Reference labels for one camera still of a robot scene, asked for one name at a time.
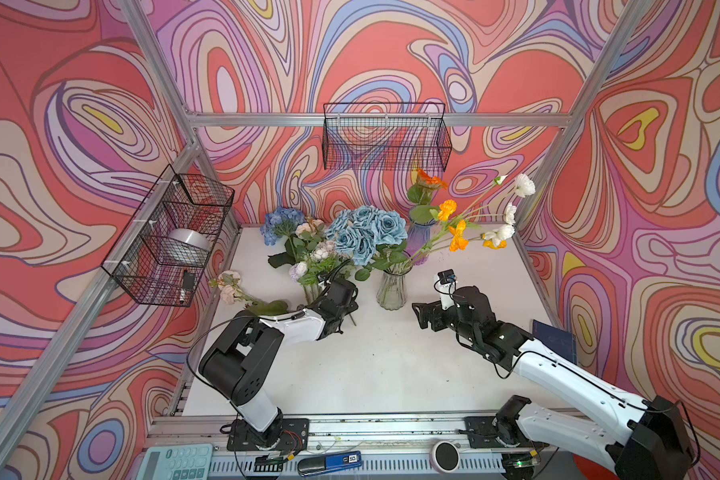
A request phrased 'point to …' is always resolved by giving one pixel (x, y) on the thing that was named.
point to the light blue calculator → (177, 462)
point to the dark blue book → (561, 342)
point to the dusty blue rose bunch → (369, 238)
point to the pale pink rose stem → (227, 284)
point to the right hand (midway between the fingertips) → (429, 307)
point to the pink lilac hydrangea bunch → (310, 273)
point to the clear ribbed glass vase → (391, 294)
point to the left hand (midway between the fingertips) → (353, 295)
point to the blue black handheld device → (319, 465)
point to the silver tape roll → (185, 247)
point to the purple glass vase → (417, 236)
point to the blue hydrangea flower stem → (279, 222)
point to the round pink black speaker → (445, 457)
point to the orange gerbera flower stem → (421, 193)
